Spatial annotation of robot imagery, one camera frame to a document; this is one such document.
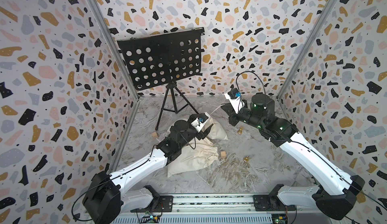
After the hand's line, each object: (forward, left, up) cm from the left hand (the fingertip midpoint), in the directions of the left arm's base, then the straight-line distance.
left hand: (207, 117), depth 74 cm
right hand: (-1, -7, +11) cm, 13 cm away
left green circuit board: (-38, +26, -29) cm, 54 cm away
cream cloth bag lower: (-9, +6, -25) cm, 27 cm away
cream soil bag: (+4, -7, -18) cm, 20 cm away
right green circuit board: (-39, -34, -29) cm, 59 cm away
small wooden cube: (-7, -10, -27) cm, 30 cm away
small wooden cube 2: (+7, +33, -26) cm, 43 cm away
